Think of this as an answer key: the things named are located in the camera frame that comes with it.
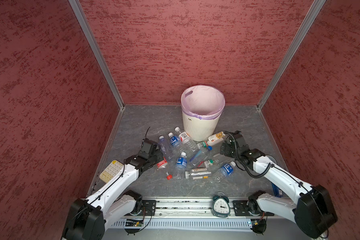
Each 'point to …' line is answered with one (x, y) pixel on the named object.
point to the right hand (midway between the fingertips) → (226, 151)
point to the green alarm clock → (220, 207)
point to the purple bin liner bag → (202, 101)
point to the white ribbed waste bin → (200, 130)
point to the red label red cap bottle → (162, 166)
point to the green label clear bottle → (203, 144)
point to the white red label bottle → (186, 140)
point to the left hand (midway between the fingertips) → (160, 158)
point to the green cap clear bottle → (218, 161)
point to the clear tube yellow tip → (199, 177)
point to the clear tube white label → (188, 173)
